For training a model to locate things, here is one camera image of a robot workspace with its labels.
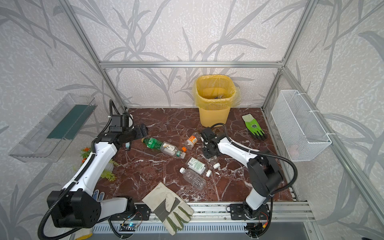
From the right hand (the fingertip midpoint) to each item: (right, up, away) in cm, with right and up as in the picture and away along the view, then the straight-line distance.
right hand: (209, 147), depth 90 cm
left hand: (-37, +14, -8) cm, 41 cm away
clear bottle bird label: (-23, -1, +1) cm, 23 cm away
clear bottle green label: (-7, -10, -6) cm, 14 cm away
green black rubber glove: (+33, +12, +18) cm, 40 cm away
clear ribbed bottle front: (-9, -15, -10) cm, 20 cm away
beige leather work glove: (-21, -27, -17) cm, 38 cm away
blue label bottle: (+9, +34, +16) cm, 38 cm away
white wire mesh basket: (+38, +10, -29) cm, 48 cm away
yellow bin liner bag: (+5, +40, +18) cm, 44 cm away
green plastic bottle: (-37, +2, +6) cm, 37 cm away
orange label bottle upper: (-11, +4, +6) cm, 13 cm away
